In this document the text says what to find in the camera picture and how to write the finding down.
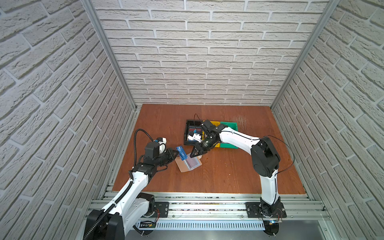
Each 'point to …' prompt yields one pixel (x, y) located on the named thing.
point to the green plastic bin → (233, 125)
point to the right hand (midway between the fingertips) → (193, 155)
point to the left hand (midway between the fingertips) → (179, 150)
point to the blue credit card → (182, 154)
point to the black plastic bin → (193, 133)
